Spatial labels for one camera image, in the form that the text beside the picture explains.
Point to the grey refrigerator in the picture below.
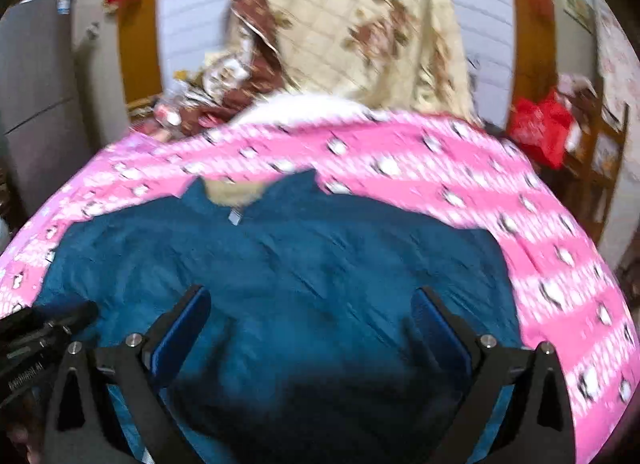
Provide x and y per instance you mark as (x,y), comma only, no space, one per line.
(61,93)

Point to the brown floral patterned blanket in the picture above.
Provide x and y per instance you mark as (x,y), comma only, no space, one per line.
(240,59)

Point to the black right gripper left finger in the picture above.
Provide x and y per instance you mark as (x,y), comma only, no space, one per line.
(82,425)

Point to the red gift bag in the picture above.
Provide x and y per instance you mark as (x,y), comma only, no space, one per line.
(540,129)

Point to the wooden shelf cabinet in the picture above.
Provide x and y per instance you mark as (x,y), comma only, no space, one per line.
(593,167)

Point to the pink penguin bed quilt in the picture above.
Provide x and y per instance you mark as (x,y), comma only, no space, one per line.
(564,291)

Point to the clear plastic clutter pile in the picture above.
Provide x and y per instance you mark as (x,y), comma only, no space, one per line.
(185,108)

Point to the cream floral quilt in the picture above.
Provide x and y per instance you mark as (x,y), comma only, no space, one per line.
(384,54)

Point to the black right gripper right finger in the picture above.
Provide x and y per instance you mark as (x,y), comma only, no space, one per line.
(514,405)

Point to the dark blue puffer jacket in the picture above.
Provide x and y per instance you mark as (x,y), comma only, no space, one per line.
(310,353)

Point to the white pillow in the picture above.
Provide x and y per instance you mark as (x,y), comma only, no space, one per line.
(291,108)

